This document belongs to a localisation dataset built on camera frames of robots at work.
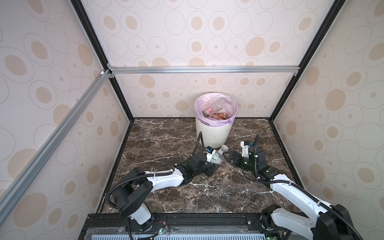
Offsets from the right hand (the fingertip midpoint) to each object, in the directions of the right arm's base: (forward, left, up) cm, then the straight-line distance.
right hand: (228, 155), depth 82 cm
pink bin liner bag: (+34, +12, +11) cm, 38 cm away
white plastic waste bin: (+13, +6, 0) cm, 14 cm away
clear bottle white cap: (+33, +3, +8) cm, 35 cm away
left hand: (-4, +5, -2) cm, 6 cm away
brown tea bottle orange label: (+28, -1, +3) cm, 28 cm away
